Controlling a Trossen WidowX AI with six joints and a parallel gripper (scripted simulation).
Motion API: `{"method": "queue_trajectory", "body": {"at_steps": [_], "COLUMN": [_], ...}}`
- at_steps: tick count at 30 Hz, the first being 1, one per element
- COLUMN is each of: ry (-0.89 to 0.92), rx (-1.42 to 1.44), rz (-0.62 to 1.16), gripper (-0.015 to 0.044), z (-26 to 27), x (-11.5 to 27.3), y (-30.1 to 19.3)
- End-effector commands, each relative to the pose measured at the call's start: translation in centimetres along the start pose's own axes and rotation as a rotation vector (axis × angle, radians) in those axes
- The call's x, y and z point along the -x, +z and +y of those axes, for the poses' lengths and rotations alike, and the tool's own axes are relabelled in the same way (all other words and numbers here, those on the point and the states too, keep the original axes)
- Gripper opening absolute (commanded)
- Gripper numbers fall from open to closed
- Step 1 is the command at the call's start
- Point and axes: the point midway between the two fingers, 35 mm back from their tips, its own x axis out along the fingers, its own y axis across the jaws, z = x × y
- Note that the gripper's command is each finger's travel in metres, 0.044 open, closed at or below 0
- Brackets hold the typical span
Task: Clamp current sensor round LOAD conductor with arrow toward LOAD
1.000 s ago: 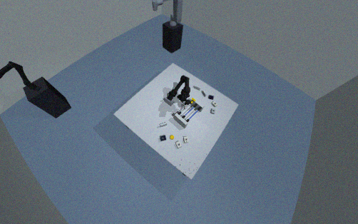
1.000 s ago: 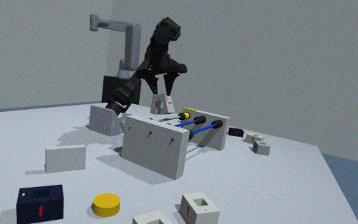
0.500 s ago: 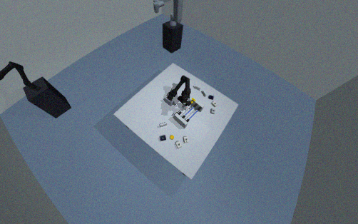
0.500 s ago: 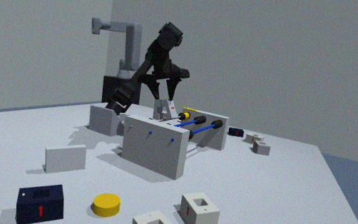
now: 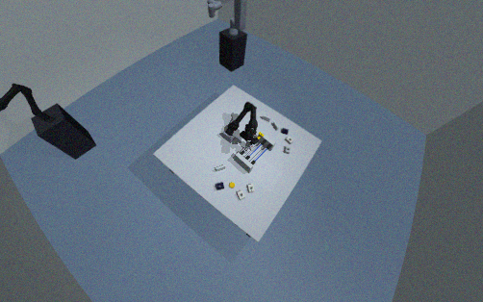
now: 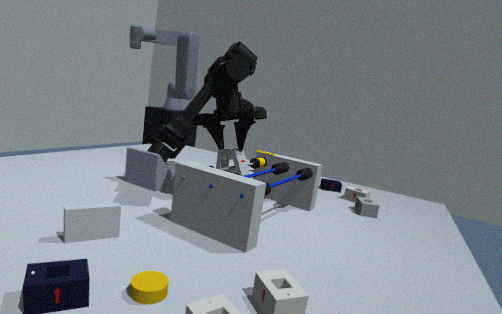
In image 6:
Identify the yellow short cylinder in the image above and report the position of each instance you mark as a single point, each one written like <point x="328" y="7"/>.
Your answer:
<point x="149" y="287"/>

